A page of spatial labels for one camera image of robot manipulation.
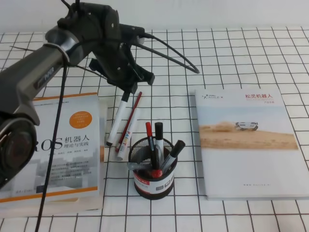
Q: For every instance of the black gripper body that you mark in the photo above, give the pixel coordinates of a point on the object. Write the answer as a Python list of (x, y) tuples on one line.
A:
[(97, 30)]

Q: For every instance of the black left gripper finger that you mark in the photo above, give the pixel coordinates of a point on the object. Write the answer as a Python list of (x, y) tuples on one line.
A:
[(144, 75)]

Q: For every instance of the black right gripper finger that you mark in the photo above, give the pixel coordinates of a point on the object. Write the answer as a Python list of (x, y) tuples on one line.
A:
[(94, 65)]

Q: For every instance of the white marker black cap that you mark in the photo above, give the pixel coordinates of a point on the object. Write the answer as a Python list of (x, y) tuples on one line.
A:
[(118, 118)]

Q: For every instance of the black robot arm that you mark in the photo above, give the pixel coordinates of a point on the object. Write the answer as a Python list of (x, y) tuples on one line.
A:
[(20, 84)]

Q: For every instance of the black mesh pen holder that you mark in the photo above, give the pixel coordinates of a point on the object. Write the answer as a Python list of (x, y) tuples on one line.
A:
[(147, 187)]

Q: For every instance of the red round capped pen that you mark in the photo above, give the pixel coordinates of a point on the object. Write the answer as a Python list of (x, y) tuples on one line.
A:
[(154, 174)]

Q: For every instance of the white checkered tablecloth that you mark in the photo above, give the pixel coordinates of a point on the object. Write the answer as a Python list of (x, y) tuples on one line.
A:
[(226, 58)]

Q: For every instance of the black capped marker upright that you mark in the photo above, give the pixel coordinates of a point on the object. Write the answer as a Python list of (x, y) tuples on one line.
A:
[(159, 143)]

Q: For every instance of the white paint marker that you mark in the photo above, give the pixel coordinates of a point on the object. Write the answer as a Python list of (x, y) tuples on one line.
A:
[(128, 135)]

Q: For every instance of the black capped marker leaning right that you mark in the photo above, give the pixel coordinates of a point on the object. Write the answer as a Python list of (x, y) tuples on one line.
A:
[(172, 156)]

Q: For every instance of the red pencil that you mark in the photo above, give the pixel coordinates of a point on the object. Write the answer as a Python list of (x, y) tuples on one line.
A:
[(128, 122)]

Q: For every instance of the white ROS robotics textbook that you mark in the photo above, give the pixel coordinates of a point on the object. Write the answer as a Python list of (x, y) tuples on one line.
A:
[(67, 153)]

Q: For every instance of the AgileX robot brochure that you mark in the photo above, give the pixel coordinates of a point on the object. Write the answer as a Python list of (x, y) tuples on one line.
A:
[(248, 146)]

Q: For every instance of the book under ROS textbook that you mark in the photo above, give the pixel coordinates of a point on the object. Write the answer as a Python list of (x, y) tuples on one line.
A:
[(66, 205)]

